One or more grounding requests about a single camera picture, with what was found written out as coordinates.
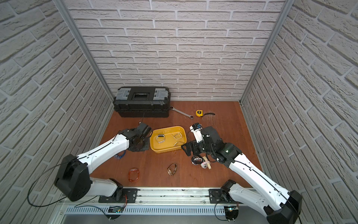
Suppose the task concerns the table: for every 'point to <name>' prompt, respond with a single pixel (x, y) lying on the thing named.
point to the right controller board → (231, 212)
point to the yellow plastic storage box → (168, 139)
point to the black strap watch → (197, 159)
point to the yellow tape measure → (199, 113)
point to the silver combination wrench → (191, 116)
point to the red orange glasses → (133, 174)
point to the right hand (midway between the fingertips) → (190, 143)
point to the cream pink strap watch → (206, 164)
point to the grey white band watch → (160, 138)
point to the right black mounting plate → (216, 196)
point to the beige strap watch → (178, 143)
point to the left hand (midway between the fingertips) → (146, 145)
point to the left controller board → (114, 209)
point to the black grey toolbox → (142, 101)
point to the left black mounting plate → (129, 195)
